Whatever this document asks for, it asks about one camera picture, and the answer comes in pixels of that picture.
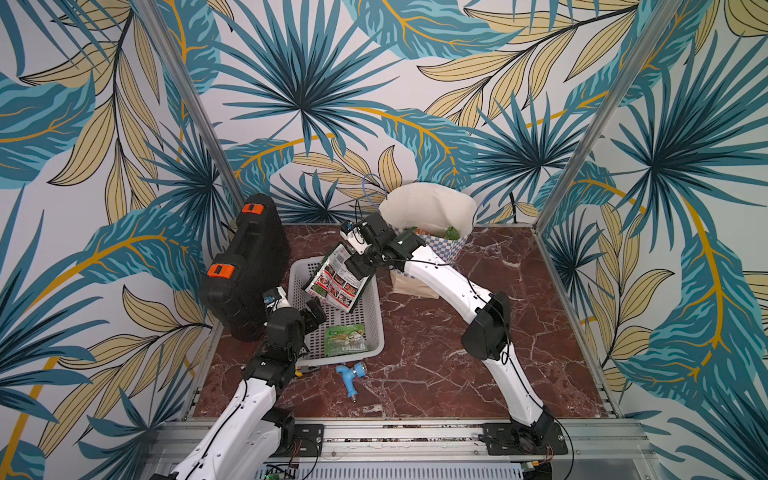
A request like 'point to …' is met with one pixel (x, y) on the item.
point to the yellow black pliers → (305, 369)
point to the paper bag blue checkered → (440, 217)
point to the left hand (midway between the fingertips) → (306, 307)
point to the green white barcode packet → (336, 281)
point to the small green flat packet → (345, 339)
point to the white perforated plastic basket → (366, 312)
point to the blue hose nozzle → (349, 375)
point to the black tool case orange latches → (236, 286)
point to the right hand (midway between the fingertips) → (359, 256)
